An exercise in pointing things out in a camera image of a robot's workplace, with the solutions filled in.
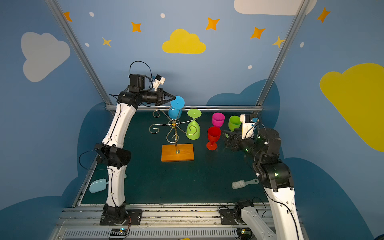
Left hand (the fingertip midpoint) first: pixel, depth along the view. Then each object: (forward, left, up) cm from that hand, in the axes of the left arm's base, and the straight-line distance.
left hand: (174, 96), depth 77 cm
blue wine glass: (-3, 0, -7) cm, 8 cm away
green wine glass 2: (+3, -37, -23) cm, 44 cm away
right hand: (-22, -26, +1) cm, 34 cm away
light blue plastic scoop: (-34, +44, -38) cm, 67 cm away
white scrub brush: (-33, -37, -37) cm, 61 cm away
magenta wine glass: (+6, -27, -23) cm, 36 cm away
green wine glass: (-9, -10, -17) cm, 22 cm away
